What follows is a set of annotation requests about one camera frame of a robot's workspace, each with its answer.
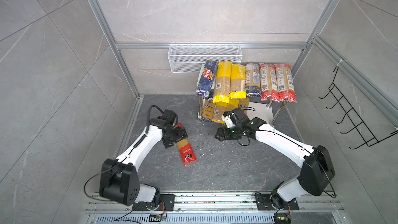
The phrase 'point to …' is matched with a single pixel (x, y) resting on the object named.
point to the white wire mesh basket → (189, 58)
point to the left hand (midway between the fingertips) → (181, 136)
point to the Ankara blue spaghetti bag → (244, 102)
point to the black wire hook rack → (360, 128)
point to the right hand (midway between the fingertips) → (221, 134)
